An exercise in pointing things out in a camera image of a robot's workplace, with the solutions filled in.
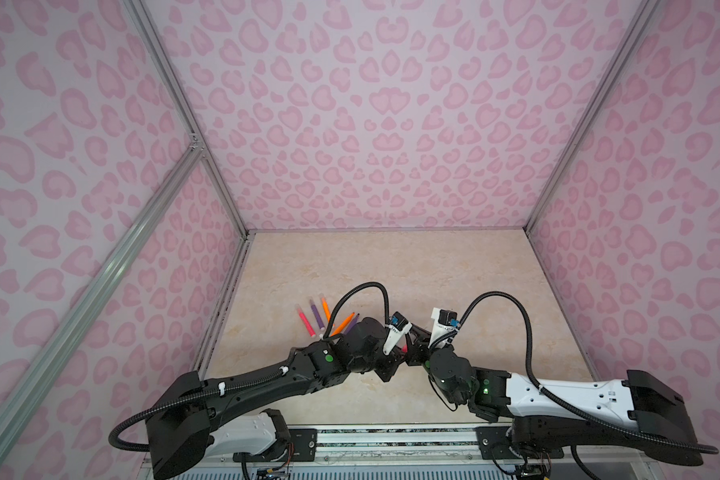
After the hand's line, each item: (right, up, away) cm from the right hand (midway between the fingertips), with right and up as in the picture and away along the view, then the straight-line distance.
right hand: (400, 331), depth 73 cm
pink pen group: (+1, -3, -2) cm, 4 cm away
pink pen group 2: (-28, -2, +22) cm, 36 cm away
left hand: (+2, -4, +1) cm, 4 cm away
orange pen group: (-22, +1, +25) cm, 33 cm away
